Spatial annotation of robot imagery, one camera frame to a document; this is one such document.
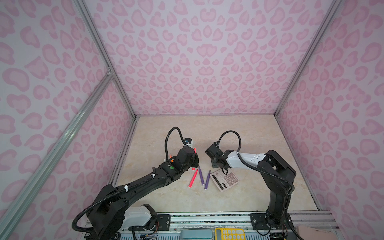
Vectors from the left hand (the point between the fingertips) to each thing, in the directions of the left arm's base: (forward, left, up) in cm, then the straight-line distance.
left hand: (198, 152), depth 82 cm
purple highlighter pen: (-8, -2, -14) cm, 16 cm away
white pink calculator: (-12, -14, -12) cm, 22 cm away
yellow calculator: (-36, -14, -13) cm, 41 cm away
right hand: (+3, -13, -14) cm, 19 cm away
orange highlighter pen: (-11, +12, +15) cm, 22 cm away
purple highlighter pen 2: (-10, -5, -14) cm, 18 cm away
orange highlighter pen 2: (-12, +11, +14) cm, 21 cm away
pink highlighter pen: (-9, +3, -15) cm, 18 cm away
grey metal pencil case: (-36, +2, -10) cm, 37 cm away
